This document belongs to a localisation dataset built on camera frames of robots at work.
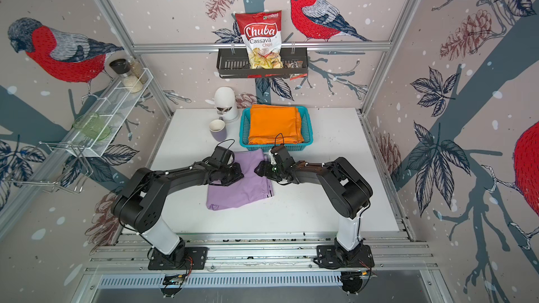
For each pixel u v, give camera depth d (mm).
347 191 494
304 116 1072
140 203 463
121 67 790
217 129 1018
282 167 761
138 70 856
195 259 730
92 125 684
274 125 1061
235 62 949
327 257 728
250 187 898
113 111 794
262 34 799
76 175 700
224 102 1153
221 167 761
